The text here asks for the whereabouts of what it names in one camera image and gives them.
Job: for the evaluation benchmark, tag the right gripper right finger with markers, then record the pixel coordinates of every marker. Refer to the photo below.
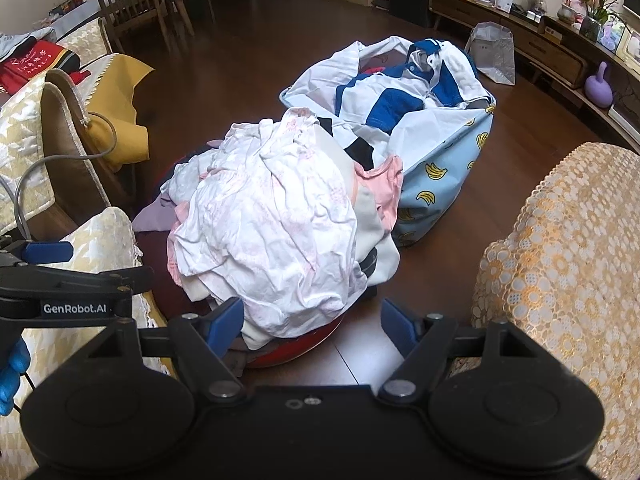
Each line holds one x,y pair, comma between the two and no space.
424,343

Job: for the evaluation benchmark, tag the blue gloved left hand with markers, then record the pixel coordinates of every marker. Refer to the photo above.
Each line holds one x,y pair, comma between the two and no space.
10,376

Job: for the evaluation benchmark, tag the brown sofa cushion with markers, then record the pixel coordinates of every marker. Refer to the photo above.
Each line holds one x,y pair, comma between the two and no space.
76,185

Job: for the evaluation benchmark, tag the white pink printed garment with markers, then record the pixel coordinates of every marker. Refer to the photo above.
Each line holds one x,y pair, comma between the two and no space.
270,223

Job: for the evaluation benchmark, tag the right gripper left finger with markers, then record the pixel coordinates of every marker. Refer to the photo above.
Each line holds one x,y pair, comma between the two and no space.
200,343

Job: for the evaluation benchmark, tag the red round basin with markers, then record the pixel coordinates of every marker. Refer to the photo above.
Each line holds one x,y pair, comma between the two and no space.
288,350

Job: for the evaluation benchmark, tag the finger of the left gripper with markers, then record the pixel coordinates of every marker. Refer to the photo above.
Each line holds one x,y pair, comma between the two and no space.
39,252
30,282

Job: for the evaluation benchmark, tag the purple kettlebell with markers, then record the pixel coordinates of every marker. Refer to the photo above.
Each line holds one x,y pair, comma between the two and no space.
597,89

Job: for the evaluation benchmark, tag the wooden TV cabinet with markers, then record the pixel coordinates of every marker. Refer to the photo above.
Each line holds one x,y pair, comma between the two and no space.
553,48

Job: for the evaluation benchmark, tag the wooden dining chair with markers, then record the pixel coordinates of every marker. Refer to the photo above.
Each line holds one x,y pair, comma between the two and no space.
121,16

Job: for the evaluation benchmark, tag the gold lace tablecloth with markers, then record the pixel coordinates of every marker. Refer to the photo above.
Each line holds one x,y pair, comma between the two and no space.
568,276

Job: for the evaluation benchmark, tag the cream patterned sofa cover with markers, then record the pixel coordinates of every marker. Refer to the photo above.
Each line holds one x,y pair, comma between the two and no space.
105,241

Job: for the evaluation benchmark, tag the white shopping bag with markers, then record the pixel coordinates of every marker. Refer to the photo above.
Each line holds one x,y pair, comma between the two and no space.
491,47

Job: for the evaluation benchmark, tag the pile of mixed clothes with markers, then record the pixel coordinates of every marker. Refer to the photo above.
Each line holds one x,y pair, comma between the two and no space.
375,197

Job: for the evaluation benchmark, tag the red flower plant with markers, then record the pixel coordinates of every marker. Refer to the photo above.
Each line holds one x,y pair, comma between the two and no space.
597,14

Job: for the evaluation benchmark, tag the yellow cloth on sofa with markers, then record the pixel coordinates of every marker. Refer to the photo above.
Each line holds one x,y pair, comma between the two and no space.
109,92

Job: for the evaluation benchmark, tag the blue banana print bag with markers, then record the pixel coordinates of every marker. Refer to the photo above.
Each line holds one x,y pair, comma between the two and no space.
437,148

